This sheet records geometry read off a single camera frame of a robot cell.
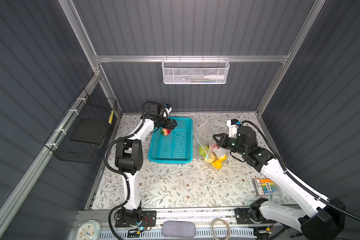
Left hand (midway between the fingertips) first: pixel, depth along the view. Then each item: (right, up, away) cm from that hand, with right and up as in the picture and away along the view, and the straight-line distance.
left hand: (169, 122), depth 99 cm
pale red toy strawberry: (-3, -7, +3) cm, 8 cm away
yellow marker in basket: (-31, +2, -17) cm, 36 cm away
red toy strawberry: (+25, -12, -30) cm, 41 cm away
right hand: (+25, -8, -25) cm, 36 cm away
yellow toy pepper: (+29, -25, -11) cm, 40 cm away
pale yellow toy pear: (+26, -23, -11) cm, 36 cm away
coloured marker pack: (+54, -36, -17) cm, 68 cm away
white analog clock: (-34, -51, -31) cm, 69 cm away
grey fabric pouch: (+7, -50, -32) cm, 60 cm away
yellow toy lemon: (+33, -21, -12) cm, 41 cm away
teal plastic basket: (+5, -17, +2) cm, 18 cm away
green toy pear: (+21, -18, -13) cm, 30 cm away
